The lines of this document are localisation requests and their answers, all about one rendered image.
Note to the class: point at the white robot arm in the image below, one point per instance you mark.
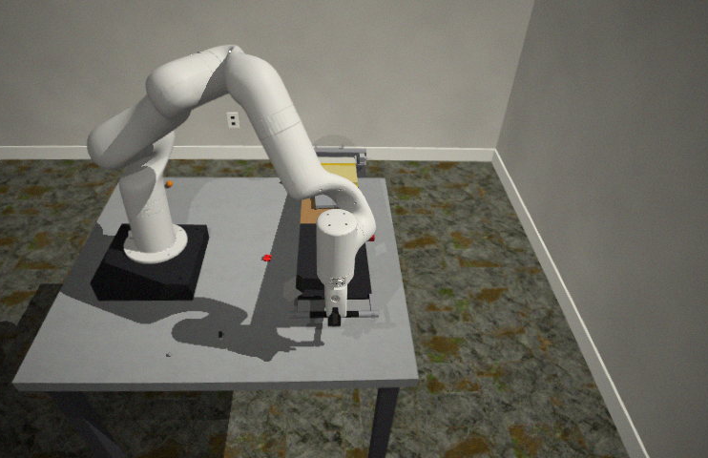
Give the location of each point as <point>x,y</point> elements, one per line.
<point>143,138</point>

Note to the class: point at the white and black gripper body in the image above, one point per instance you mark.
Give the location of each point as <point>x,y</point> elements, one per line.
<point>335,296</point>

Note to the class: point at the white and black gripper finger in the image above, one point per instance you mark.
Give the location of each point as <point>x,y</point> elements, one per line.
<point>334,318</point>

